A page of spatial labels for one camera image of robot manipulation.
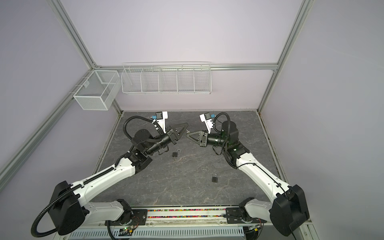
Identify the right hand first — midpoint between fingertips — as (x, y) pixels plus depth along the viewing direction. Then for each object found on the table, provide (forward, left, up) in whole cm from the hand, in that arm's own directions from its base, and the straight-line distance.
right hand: (186, 137), depth 66 cm
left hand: (+2, -1, +5) cm, 5 cm away
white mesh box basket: (+44, +64, -7) cm, 78 cm away
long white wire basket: (+49, +16, -1) cm, 52 cm away
